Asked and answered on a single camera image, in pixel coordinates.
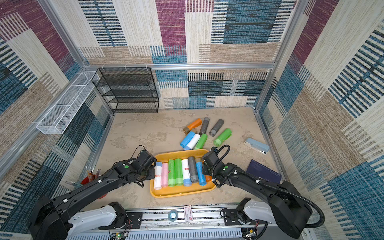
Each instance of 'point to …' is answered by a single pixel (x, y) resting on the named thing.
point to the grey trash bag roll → (204, 127)
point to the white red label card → (188, 213)
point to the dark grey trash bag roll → (193, 174)
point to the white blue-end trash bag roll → (193, 142)
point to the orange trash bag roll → (194, 124)
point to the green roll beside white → (201, 141)
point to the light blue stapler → (257, 146)
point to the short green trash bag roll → (178, 178)
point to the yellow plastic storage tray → (171, 191)
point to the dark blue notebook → (263, 171)
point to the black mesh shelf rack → (128, 89)
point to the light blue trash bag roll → (187, 139)
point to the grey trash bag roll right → (215, 129)
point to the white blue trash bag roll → (157, 178)
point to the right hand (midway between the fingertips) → (207, 169)
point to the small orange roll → (208, 178)
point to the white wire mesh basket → (57, 120)
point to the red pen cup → (90, 177)
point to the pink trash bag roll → (164, 174)
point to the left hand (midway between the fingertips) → (153, 172)
